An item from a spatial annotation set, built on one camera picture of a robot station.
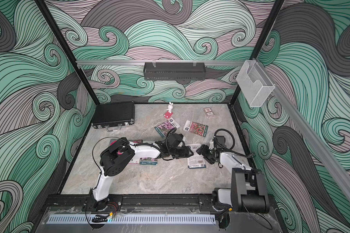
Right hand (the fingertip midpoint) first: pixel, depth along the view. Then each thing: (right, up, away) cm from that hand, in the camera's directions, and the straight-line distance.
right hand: (199, 153), depth 90 cm
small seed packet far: (+12, +27, +24) cm, 38 cm away
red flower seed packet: (+2, +14, +14) cm, 20 cm away
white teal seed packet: (-3, -4, -2) cm, 5 cm away
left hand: (-5, +1, -3) cm, 6 cm away
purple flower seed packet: (-22, +15, +15) cm, 30 cm away
